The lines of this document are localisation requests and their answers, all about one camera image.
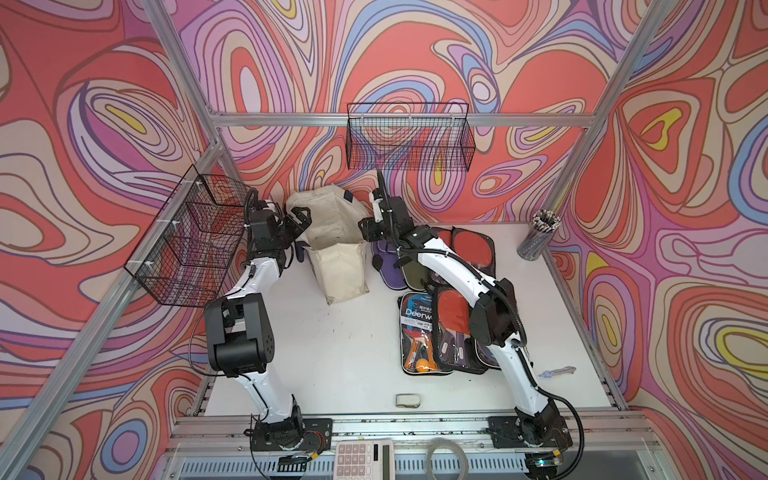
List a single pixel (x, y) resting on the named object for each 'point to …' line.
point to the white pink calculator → (364, 460)
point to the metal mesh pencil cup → (544, 222)
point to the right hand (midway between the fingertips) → (367, 229)
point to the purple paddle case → (384, 256)
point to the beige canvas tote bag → (335, 242)
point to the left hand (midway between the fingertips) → (306, 216)
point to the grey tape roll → (444, 442)
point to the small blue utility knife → (558, 371)
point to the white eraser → (408, 400)
